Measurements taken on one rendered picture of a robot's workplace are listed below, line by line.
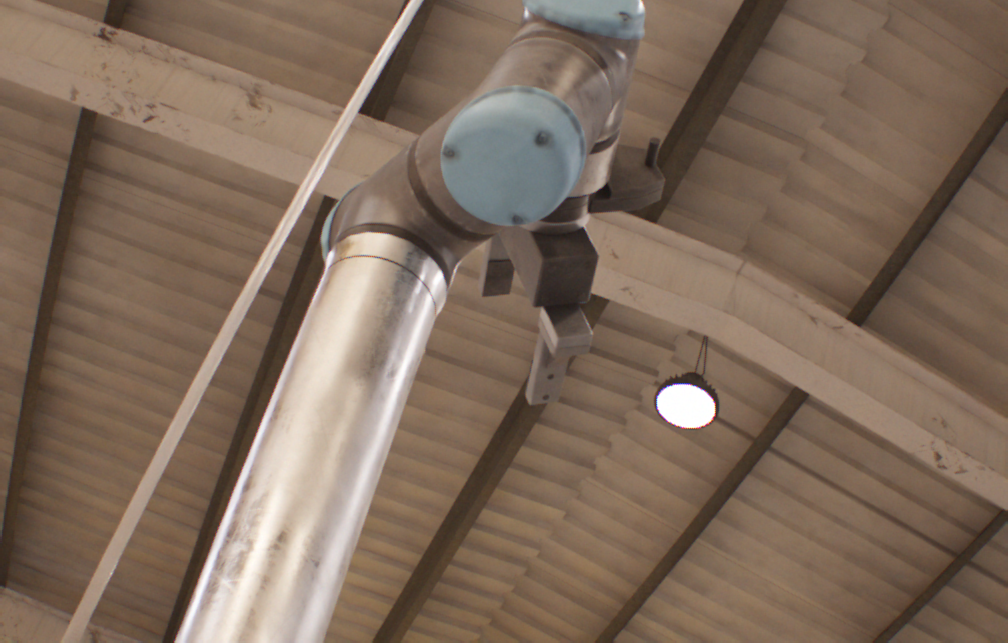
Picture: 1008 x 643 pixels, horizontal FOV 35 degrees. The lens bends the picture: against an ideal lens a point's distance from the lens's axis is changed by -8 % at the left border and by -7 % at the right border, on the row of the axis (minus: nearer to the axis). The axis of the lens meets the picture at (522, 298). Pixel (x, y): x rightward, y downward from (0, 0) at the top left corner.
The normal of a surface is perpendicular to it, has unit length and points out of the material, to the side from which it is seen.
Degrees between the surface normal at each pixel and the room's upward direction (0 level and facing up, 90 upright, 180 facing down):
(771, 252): 173
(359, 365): 91
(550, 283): 147
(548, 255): 87
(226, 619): 92
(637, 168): 87
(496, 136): 173
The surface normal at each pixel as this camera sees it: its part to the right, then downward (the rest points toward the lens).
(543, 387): 0.31, 0.66
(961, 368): -0.36, 0.59
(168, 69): 0.35, -0.63
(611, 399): -0.14, 0.70
